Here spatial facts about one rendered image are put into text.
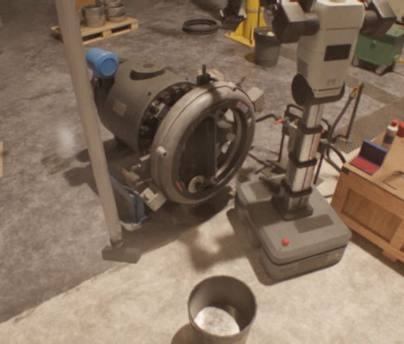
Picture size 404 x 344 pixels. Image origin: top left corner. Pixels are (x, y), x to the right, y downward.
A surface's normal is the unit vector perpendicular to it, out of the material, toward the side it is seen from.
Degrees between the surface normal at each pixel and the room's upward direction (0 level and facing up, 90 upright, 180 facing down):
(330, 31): 90
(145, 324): 0
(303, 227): 0
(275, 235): 0
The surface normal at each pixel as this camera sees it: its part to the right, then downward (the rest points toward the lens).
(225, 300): -0.22, 0.58
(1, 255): 0.00, -0.77
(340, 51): 0.30, 0.61
